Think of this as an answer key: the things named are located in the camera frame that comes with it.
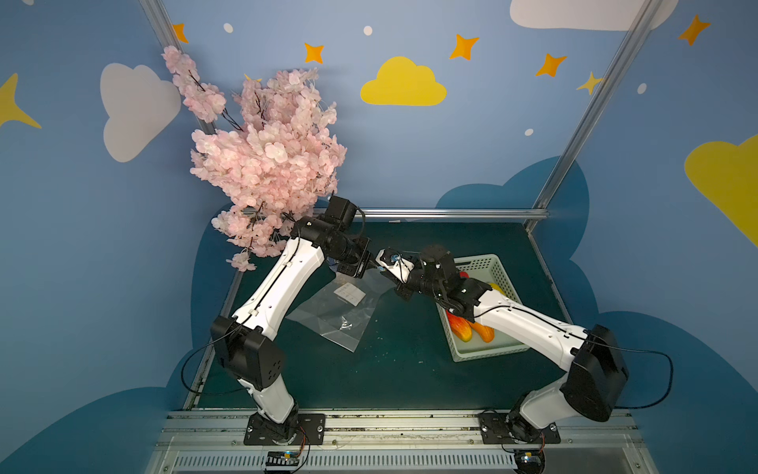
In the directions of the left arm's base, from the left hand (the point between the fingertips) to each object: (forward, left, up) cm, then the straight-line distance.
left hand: (382, 255), depth 77 cm
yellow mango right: (+7, -40, -25) cm, 48 cm away
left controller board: (-43, +24, -29) cm, 57 cm away
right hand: (-1, -3, -3) cm, 4 cm away
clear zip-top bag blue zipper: (-5, +12, -23) cm, 26 cm away
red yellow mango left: (-9, -25, -23) cm, 35 cm away
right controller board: (-42, -39, -29) cm, 64 cm away
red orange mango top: (+12, -30, -26) cm, 41 cm away
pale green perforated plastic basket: (+14, -39, -25) cm, 49 cm away
